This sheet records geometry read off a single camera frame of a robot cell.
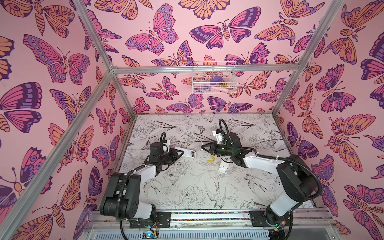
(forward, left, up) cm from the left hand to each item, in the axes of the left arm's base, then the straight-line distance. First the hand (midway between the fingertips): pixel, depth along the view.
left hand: (184, 151), depth 88 cm
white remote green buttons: (+1, -2, -3) cm, 4 cm away
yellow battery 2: (-1, -16, -10) cm, 19 cm away
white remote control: (-6, -23, -9) cm, 26 cm away
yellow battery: (+1, -17, -10) cm, 20 cm away
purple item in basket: (+40, -20, +22) cm, 50 cm away
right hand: (0, -10, +6) cm, 12 cm away
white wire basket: (+36, -18, +23) cm, 46 cm away
